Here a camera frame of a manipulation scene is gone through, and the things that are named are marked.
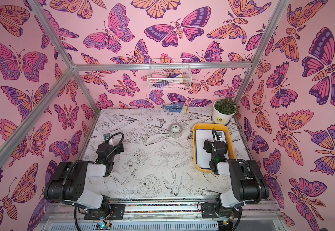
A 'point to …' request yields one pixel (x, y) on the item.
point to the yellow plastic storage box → (217, 126)
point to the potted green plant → (223, 110)
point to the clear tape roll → (175, 130)
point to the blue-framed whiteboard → (203, 157)
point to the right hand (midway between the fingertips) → (216, 140)
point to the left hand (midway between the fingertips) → (114, 140)
